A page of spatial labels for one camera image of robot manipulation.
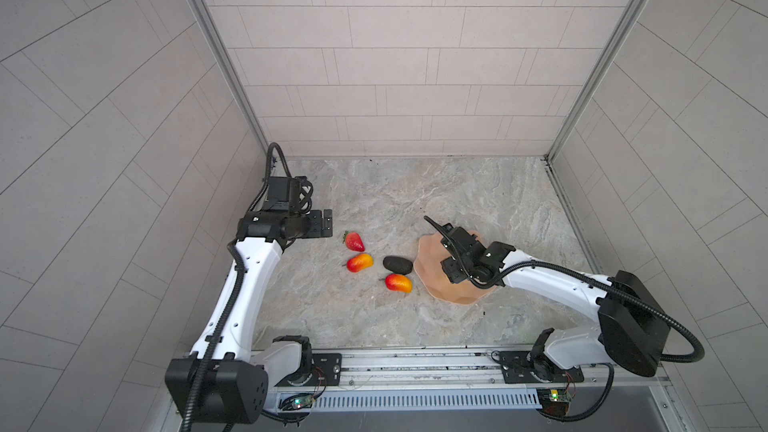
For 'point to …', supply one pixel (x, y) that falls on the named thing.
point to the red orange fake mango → (398, 282)
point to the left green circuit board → (302, 402)
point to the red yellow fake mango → (359, 262)
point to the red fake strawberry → (353, 241)
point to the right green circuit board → (554, 401)
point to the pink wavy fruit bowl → (427, 265)
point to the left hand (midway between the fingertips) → (321, 216)
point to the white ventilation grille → (414, 400)
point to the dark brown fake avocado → (397, 264)
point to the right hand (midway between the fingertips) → (452, 264)
